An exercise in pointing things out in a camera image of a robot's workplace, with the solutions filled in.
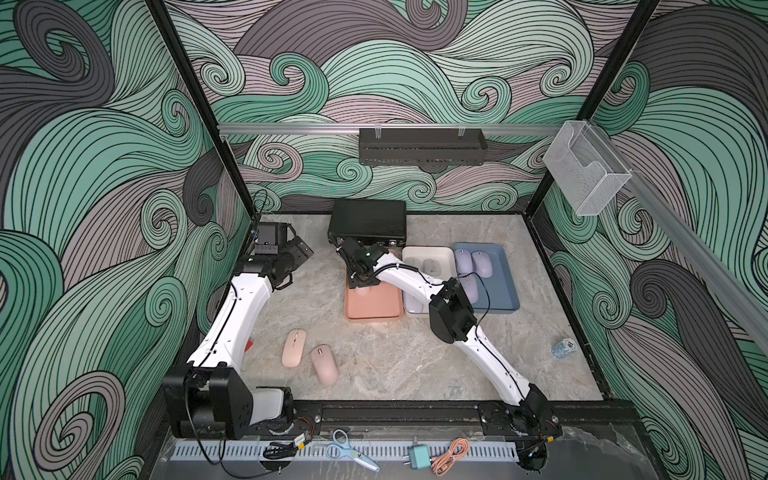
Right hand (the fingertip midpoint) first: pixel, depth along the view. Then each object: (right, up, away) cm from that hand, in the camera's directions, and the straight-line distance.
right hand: (355, 282), depth 99 cm
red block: (-30, -16, -13) cm, 37 cm away
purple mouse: (+38, +7, +3) cm, 39 cm away
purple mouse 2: (+44, +6, +3) cm, 45 cm away
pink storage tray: (+8, -6, -4) cm, 11 cm away
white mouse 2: (+26, +5, +2) cm, 27 cm away
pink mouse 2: (-7, -20, -18) cm, 28 cm away
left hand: (-15, +11, -17) cm, 25 cm away
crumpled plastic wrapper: (+59, -15, -19) cm, 63 cm away
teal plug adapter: (+17, -34, -33) cm, 50 cm away
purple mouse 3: (+38, -1, -4) cm, 39 cm away
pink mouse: (-16, -16, -15) cm, 27 cm away
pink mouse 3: (+3, -2, -4) cm, 5 cm away
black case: (+10, +22, +18) cm, 30 cm away
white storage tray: (+32, +9, +7) cm, 34 cm away
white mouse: (+20, +7, +5) cm, 22 cm away
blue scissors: (-1, -35, -29) cm, 45 cm away
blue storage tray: (+48, -4, -1) cm, 48 cm away
